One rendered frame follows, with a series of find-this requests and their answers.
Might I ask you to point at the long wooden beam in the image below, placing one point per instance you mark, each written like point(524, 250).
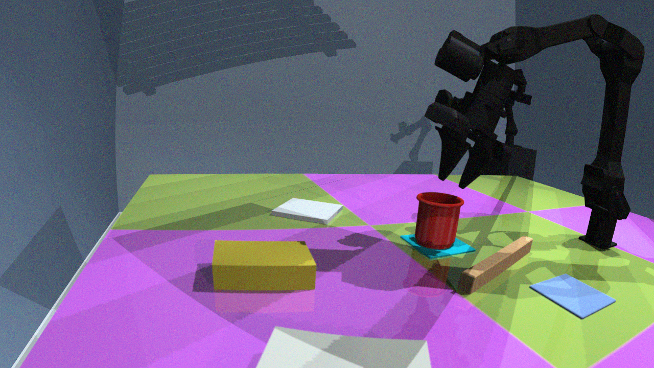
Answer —
point(480, 274)

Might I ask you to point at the red cup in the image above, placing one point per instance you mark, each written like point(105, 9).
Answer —
point(437, 219)

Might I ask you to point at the yellow rectangular block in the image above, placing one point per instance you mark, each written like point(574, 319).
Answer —
point(263, 265)

